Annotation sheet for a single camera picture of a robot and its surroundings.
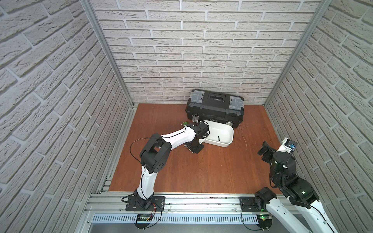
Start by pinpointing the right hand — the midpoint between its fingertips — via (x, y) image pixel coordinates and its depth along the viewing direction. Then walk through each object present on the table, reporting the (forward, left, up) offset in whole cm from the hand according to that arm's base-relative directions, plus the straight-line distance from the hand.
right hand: (274, 146), depth 68 cm
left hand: (+12, +36, -21) cm, 44 cm away
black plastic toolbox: (+36, +29, -6) cm, 47 cm away
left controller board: (-22, +66, -26) cm, 75 cm away
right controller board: (-28, +5, -26) cm, 38 cm away
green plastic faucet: (+33, +43, -20) cm, 58 cm away
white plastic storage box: (+23, +18, -23) cm, 37 cm away
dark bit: (+20, +20, -24) cm, 37 cm away
